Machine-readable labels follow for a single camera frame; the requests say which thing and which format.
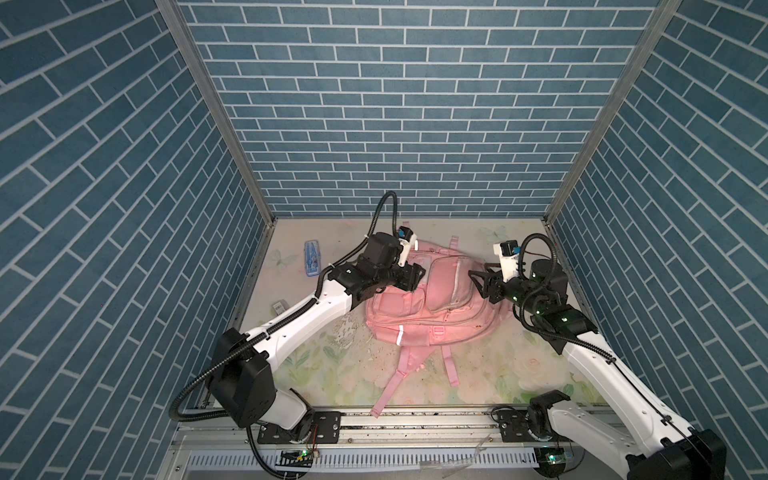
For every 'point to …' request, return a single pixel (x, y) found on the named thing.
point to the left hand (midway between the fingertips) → (411, 265)
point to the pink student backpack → (449, 305)
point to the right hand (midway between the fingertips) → (476, 264)
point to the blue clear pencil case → (312, 258)
